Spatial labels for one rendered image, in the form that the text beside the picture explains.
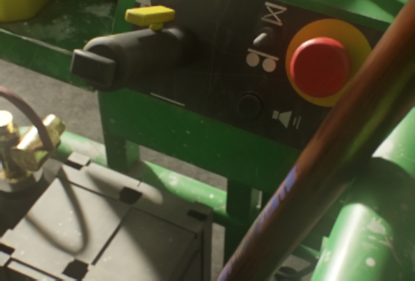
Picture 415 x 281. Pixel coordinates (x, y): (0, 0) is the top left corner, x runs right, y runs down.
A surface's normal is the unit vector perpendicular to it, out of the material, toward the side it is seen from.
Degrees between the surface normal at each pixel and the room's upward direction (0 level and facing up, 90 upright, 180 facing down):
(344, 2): 0
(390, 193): 9
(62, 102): 0
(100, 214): 0
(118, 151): 90
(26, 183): 15
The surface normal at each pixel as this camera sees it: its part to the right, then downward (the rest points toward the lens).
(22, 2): 0.42, 0.68
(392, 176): -0.12, -0.72
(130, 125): -0.43, 0.66
